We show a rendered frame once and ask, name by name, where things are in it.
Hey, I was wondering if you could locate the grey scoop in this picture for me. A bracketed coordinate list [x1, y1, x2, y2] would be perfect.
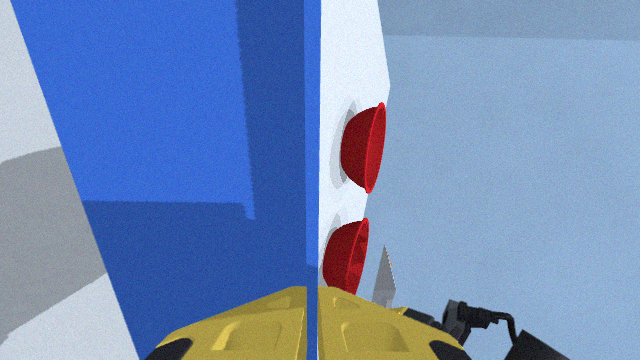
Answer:
[371, 245, 396, 309]

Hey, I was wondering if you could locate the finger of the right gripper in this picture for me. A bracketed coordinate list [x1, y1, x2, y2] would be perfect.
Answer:
[390, 307, 408, 314]

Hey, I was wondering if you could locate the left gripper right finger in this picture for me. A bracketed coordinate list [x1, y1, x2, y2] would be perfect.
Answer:
[317, 286, 466, 360]

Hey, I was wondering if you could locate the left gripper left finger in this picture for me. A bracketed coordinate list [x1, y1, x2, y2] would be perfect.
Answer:
[156, 286, 307, 360]

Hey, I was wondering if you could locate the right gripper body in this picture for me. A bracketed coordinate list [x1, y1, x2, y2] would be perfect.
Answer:
[402, 308, 464, 342]

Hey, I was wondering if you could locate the red bowl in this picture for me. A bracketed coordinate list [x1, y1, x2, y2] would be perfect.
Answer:
[340, 102, 386, 194]
[322, 217, 369, 295]

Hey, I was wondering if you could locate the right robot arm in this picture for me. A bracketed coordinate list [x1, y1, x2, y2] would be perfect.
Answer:
[442, 299, 570, 360]

